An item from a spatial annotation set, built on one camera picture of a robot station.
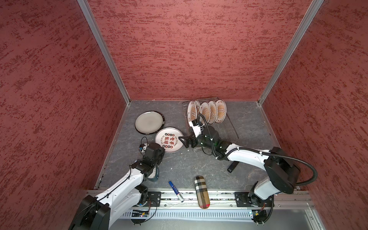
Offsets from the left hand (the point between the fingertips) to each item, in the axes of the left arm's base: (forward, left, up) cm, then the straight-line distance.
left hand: (165, 149), depth 87 cm
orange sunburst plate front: (+29, -16, +4) cm, 34 cm away
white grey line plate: (+23, +15, -3) cm, 27 cm away
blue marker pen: (-22, -8, -4) cm, 24 cm away
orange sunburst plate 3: (+27, -38, +6) cm, 47 cm away
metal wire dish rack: (+19, -42, -6) cm, 47 cm away
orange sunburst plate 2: (+29, -32, +6) cm, 44 cm away
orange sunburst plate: (+29, -26, +5) cm, 39 cm away
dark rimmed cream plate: (+23, +15, -3) cm, 27 cm away
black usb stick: (-9, -41, -4) cm, 42 cm away
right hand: (+2, -11, +11) cm, 16 cm away
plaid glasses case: (-23, -22, -2) cm, 32 cm away
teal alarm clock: (-15, +4, -1) cm, 16 cm away
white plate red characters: (+9, -1, -1) cm, 9 cm away
